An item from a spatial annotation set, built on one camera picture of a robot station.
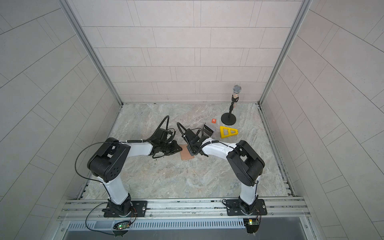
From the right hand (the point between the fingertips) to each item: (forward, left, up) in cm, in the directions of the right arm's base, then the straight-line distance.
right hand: (194, 147), depth 92 cm
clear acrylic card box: (+9, -10, +5) cm, 14 cm away
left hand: (+1, +5, 0) cm, 5 cm away
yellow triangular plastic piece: (+11, -24, +1) cm, 27 cm away
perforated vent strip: (-39, -14, -2) cm, 42 cm away
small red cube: (+20, -15, +1) cm, 25 cm away
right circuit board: (-40, -25, -3) cm, 48 cm away
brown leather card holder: (-4, +5, -1) cm, 7 cm away
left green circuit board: (-38, +32, +3) cm, 50 cm away
